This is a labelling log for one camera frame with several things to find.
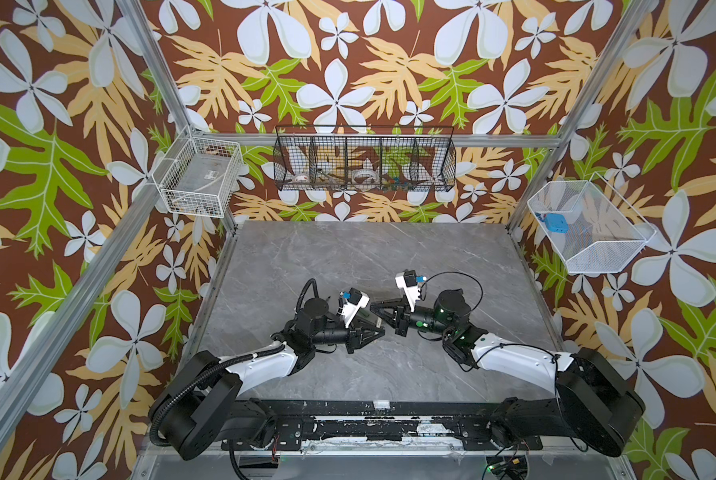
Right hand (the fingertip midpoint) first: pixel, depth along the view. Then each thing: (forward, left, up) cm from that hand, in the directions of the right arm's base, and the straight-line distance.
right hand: (371, 311), depth 72 cm
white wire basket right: (+18, -63, +7) cm, 65 cm away
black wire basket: (+52, +1, +10) cm, 53 cm away
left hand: (-2, -2, -6) cm, 6 cm away
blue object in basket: (+26, -56, +4) cm, 62 cm away
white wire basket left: (+38, +50, +13) cm, 64 cm away
